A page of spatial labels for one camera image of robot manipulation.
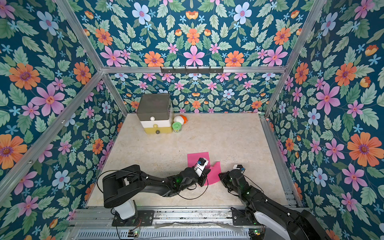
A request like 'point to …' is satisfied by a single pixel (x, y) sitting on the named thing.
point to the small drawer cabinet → (155, 112)
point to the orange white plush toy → (180, 118)
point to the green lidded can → (177, 127)
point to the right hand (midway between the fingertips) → (217, 174)
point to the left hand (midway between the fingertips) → (212, 170)
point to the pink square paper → (213, 177)
